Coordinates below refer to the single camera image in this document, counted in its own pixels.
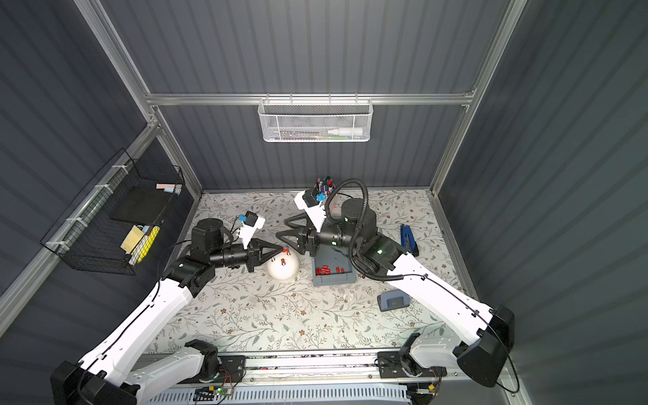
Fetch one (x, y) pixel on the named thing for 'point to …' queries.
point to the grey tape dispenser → (392, 300)
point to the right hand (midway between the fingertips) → (282, 233)
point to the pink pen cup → (323, 188)
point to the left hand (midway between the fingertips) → (279, 252)
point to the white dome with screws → (283, 266)
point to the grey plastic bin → (332, 266)
